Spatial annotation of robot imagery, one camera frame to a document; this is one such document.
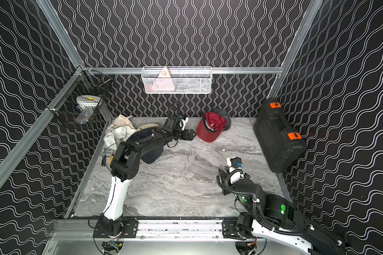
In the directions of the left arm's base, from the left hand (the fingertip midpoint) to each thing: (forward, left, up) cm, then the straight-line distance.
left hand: (191, 130), depth 100 cm
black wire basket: (-5, +57, +22) cm, 61 cm away
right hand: (-34, -15, +16) cm, 40 cm away
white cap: (-7, +47, -1) cm, 47 cm away
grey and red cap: (+15, -18, -5) cm, 24 cm away
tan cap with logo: (+2, +29, -1) cm, 29 cm away
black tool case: (-10, -46, +11) cm, 49 cm away
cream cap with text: (+11, +50, -7) cm, 51 cm away
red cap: (+3, -9, -6) cm, 11 cm away
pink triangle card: (+14, +17, +24) cm, 33 cm away
